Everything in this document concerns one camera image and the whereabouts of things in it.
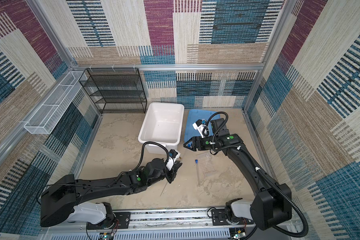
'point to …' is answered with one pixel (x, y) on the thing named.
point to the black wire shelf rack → (115, 90)
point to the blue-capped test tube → (197, 172)
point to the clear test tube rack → (207, 164)
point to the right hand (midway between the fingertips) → (189, 147)
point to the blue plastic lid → (194, 115)
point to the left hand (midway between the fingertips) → (181, 162)
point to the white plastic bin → (162, 124)
